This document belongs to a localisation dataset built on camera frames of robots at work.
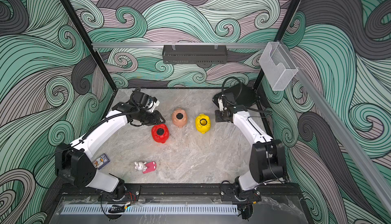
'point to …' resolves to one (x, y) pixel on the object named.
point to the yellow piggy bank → (203, 123)
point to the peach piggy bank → (179, 122)
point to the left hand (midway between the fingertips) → (163, 119)
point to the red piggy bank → (161, 139)
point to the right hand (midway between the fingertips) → (218, 115)
